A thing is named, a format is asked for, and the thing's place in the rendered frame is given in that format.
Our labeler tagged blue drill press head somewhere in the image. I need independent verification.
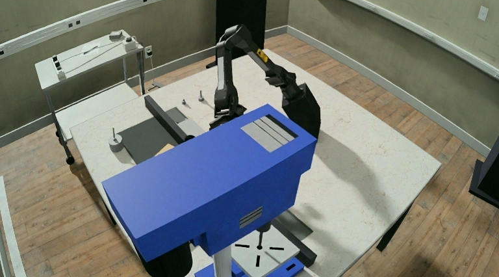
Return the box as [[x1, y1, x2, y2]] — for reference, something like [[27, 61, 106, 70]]
[[101, 103, 317, 277]]

